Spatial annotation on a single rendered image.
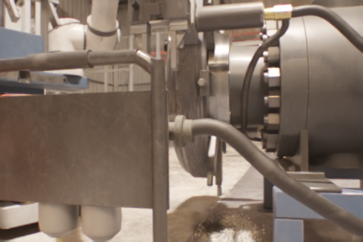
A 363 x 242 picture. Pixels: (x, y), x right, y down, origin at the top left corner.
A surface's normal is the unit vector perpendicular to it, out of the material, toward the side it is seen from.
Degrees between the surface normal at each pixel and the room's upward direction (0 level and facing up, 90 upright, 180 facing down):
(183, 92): 98
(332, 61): 81
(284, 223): 90
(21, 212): 90
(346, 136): 134
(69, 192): 90
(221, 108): 115
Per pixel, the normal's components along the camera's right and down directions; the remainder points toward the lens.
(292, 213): -0.23, 0.00
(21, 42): 0.76, 0.00
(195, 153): -0.18, 0.66
